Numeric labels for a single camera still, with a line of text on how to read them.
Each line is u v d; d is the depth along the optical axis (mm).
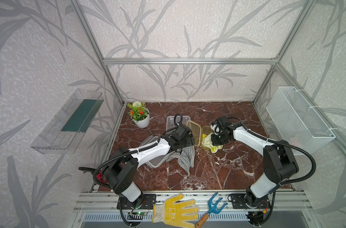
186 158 843
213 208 721
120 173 437
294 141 730
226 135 677
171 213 698
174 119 787
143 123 992
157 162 868
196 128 971
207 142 886
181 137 667
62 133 650
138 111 933
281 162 459
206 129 992
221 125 735
